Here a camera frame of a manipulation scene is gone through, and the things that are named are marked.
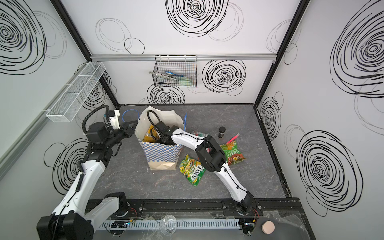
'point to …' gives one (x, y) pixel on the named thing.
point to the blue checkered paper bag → (159, 156)
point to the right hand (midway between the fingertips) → (159, 147)
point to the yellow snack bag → (148, 137)
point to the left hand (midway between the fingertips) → (137, 122)
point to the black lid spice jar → (222, 130)
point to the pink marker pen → (232, 139)
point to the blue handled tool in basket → (173, 74)
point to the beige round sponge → (268, 227)
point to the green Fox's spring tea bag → (192, 168)
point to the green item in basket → (183, 80)
